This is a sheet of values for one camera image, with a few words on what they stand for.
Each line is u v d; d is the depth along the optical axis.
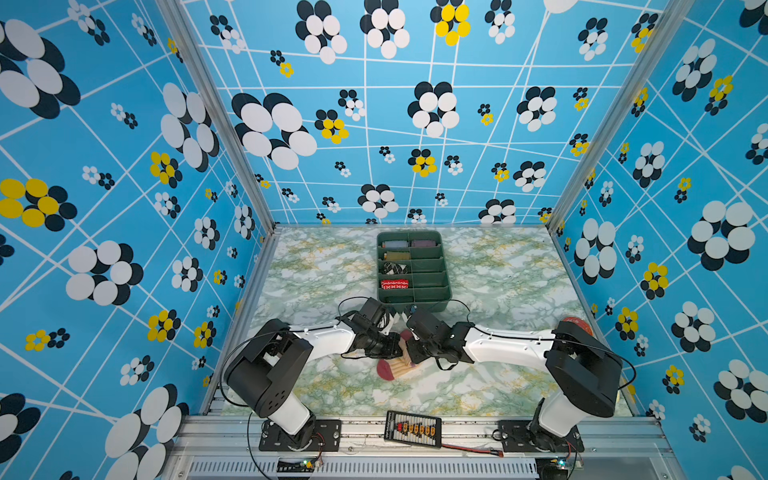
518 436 0.74
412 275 0.99
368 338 0.73
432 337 0.66
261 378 0.45
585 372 0.45
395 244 1.08
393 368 0.83
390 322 0.75
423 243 1.07
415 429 0.74
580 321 0.89
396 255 1.03
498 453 0.71
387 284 0.96
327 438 0.74
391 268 0.99
